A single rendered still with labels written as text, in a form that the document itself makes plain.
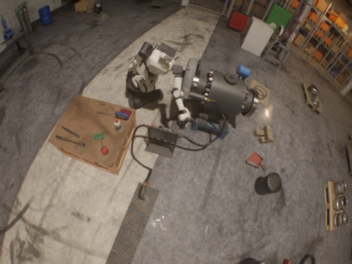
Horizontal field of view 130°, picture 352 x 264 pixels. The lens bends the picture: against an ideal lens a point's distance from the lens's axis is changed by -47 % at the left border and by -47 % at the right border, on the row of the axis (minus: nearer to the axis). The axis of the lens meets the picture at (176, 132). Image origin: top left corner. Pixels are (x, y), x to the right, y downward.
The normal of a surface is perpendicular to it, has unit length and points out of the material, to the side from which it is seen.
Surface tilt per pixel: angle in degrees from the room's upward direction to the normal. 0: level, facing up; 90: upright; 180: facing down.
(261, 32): 90
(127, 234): 0
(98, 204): 0
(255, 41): 90
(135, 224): 0
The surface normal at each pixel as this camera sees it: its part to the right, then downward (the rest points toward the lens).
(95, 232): 0.16, -0.49
